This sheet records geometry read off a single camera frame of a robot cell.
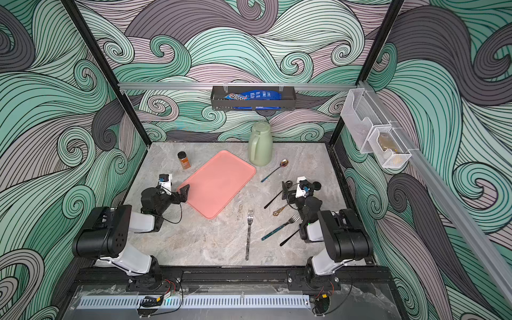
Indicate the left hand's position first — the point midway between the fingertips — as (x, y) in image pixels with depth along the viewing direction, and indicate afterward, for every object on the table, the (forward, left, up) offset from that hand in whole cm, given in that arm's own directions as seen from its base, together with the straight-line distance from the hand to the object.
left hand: (180, 182), depth 93 cm
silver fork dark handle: (-13, -34, -7) cm, 37 cm away
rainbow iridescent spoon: (+18, -53, -7) cm, 56 cm away
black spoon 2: (-25, -47, -9) cm, 54 cm away
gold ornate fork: (-11, -46, -9) cm, 48 cm away
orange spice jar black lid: (+15, +2, -1) cm, 15 cm away
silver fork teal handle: (-14, -54, -8) cm, 57 cm away
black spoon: (-5, -45, -8) cm, 46 cm away
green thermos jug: (+15, -38, +11) cm, 42 cm away
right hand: (-2, -55, +4) cm, 55 cm away
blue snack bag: (+32, -36, +27) cm, 55 cm away
